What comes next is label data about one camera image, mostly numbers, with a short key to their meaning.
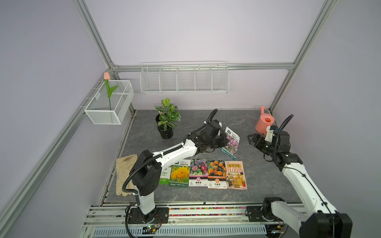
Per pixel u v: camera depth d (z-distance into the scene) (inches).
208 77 41.2
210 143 26.6
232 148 31.7
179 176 34.2
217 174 34.2
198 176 34.2
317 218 15.8
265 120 39.0
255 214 29.1
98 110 30.8
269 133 28.5
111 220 28.8
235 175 34.2
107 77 32.5
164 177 34.1
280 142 23.5
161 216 29.1
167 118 33.2
